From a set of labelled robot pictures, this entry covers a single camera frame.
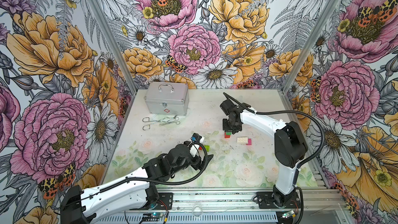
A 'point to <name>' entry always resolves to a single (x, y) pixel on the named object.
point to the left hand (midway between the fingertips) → (202, 153)
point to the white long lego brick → (242, 140)
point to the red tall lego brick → (227, 136)
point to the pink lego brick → (250, 142)
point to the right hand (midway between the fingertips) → (228, 133)
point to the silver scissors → (146, 119)
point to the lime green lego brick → (207, 148)
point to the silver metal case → (167, 98)
